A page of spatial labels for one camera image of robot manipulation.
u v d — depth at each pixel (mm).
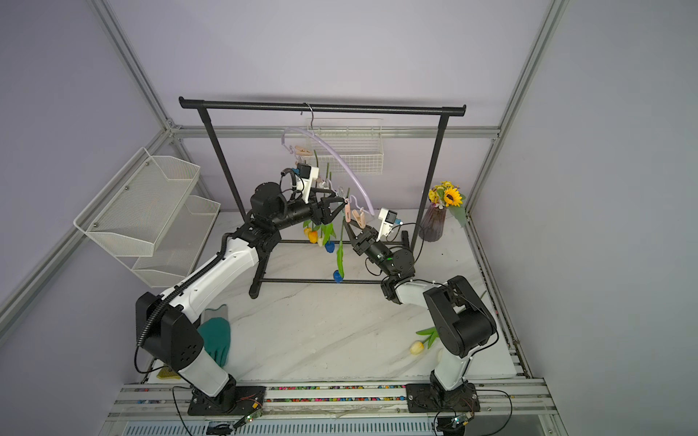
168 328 434
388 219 702
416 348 815
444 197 893
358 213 661
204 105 571
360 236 716
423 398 741
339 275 814
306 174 625
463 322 487
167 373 777
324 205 637
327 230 856
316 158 771
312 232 907
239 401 734
